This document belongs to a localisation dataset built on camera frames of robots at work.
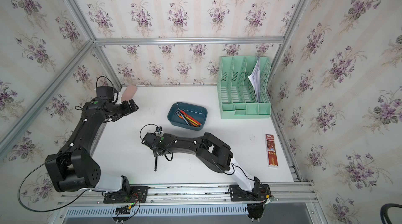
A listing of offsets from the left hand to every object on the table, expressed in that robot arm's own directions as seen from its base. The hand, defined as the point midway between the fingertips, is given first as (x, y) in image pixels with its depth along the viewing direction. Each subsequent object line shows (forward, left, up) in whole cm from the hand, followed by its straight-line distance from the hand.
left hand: (132, 109), depth 83 cm
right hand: (-16, -15, -18) cm, 28 cm away
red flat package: (-17, -77, -16) cm, 81 cm away
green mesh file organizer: (+26, -66, -17) cm, 73 cm away
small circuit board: (-43, -2, -21) cm, 48 cm away
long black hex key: (-22, -13, -18) cm, 32 cm away
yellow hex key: (+4, -32, -17) cm, 36 cm away
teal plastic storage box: (+5, -20, -16) cm, 26 cm away
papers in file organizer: (+17, -69, +10) cm, 71 cm away
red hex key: (+6, -31, -17) cm, 35 cm away
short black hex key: (+5, -27, -17) cm, 33 cm away
